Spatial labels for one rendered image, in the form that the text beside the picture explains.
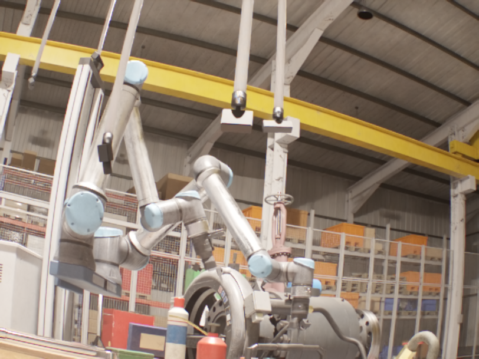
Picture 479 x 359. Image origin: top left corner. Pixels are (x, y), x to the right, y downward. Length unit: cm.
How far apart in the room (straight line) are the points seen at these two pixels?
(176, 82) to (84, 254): 910
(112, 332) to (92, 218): 614
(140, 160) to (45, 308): 78
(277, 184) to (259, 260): 939
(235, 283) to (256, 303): 23
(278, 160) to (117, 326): 548
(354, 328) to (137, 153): 158
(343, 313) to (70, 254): 162
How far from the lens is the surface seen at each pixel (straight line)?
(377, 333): 335
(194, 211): 214
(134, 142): 230
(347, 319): 312
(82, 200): 200
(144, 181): 226
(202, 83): 1130
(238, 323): 259
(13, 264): 230
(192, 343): 293
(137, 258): 276
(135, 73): 223
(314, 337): 292
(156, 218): 210
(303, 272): 229
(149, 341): 189
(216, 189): 241
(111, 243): 263
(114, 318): 809
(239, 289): 268
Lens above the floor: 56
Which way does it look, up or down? 18 degrees up
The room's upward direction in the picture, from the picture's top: 5 degrees clockwise
